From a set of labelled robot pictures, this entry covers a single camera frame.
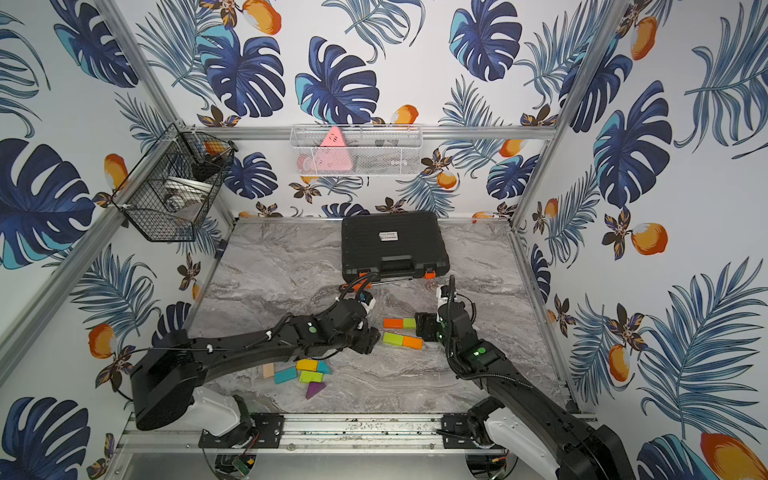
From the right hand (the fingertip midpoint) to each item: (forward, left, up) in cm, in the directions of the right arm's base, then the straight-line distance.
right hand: (428, 313), depth 84 cm
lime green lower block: (-15, +33, -9) cm, 38 cm away
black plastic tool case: (+30, +10, -5) cm, 32 cm away
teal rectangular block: (-14, +40, -10) cm, 44 cm away
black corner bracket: (+32, +75, -9) cm, 82 cm away
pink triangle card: (+39, +29, +26) cm, 55 cm away
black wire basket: (+22, +68, +26) cm, 76 cm away
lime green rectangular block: (+2, +5, -11) cm, 12 cm away
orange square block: (-5, +4, -9) cm, 11 cm away
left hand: (-5, +15, 0) cm, 16 cm away
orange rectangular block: (+2, +10, -11) cm, 15 cm away
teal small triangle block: (-12, +29, -9) cm, 33 cm away
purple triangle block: (-18, +31, -10) cm, 37 cm away
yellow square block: (-12, +34, -8) cm, 37 cm away
